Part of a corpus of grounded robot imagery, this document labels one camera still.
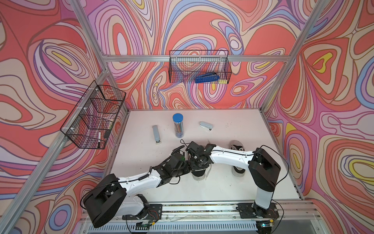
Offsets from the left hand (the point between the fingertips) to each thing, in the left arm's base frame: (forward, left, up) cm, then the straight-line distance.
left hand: (193, 167), depth 83 cm
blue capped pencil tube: (+28, +10, +11) cm, 32 cm away
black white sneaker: (-4, -3, -1) cm, 5 cm away
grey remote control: (+30, +27, -2) cm, 40 cm away
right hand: (0, -1, -4) cm, 4 cm away
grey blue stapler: (+33, -11, -1) cm, 34 cm away
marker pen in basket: (+7, +49, +19) cm, 53 cm away
